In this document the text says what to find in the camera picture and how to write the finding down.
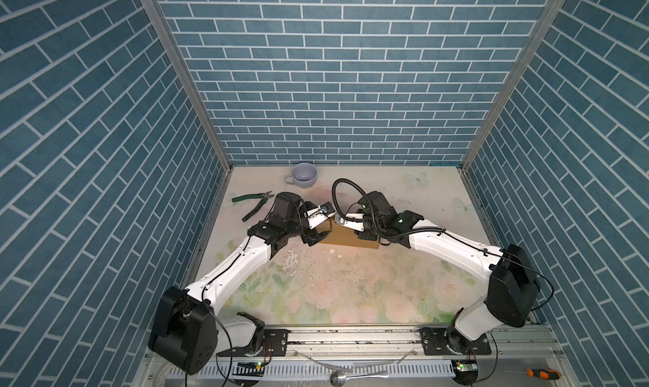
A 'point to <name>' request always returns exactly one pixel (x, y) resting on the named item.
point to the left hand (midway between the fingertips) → (323, 217)
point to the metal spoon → (339, 378)
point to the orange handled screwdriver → (543, 373)
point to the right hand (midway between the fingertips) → (356, 214)
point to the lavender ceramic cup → (303, 175)
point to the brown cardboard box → (346, 236)
